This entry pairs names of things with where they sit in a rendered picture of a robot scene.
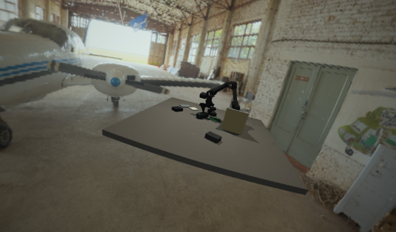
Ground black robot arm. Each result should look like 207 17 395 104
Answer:
200 81 240 110

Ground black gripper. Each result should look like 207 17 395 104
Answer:
200 99 216 115

